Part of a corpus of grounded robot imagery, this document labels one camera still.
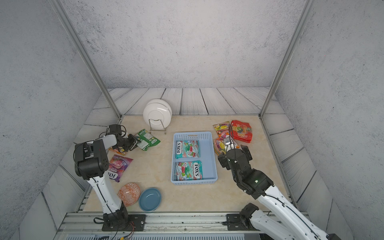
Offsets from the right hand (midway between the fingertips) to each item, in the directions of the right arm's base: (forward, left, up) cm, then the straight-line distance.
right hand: (234, 149), depth 72 cm
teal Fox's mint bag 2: (-1, +22, -21) cm, 31 cm away
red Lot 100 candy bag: (+27, -12, -20) cm, 35 cm away
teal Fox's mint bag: (+14, +23, -21) cm, 35 cm away
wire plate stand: (+31, +46, -23) cm, 60 cm away
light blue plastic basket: (+11, +12, -24) cm, 29 cm away
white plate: (+33, +45, -8) cm, 56 cm away
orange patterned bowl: (-14, +55, -22) cm, 61 cm away
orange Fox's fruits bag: (+31, +1, -23) cm, 38 cm away
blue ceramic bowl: (-17, +43, -22) cm, 51 cm away
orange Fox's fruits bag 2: (+17, +3, -23) cm, 29 cm away
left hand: (+20, +57, -20) cm, 63 cm away
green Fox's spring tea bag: (+22, +53, -21) cm, 61 cm away
